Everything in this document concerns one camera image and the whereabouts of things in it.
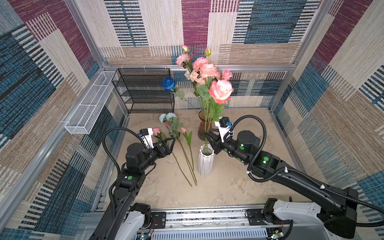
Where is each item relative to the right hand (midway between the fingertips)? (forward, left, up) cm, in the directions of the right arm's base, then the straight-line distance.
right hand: (208, 132), depth 66 cm
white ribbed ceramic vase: (-6, +1, -14) cm, 15 cm away
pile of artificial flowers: (+25, +20, -29) cm, 43 cm away
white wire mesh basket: (+21, +74, -14) cm, 78 cm away
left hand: (0, +18, -6) cm, 19 cm away
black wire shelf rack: (+50, +44, -14) cm, 68 cm away
